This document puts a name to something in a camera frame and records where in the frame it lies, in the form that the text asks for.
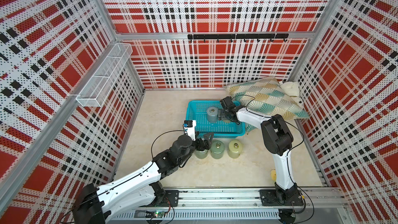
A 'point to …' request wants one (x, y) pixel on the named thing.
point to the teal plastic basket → (197, 111)
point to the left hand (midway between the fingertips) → (208, 133)
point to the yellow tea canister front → (235, 149)
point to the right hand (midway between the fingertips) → (229, 113)
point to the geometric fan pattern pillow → (267, 95)
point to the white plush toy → (291, 89)
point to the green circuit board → (159, 214)
